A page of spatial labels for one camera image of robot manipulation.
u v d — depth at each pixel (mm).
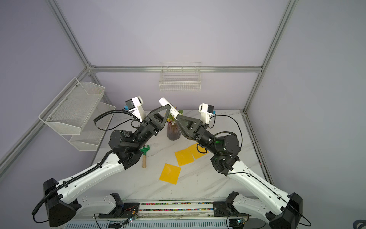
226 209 653
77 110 819
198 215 730
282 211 383
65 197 388
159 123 455
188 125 472
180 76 953
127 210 717
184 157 935
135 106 452
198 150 499
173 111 464
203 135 474
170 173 863
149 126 441
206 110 498
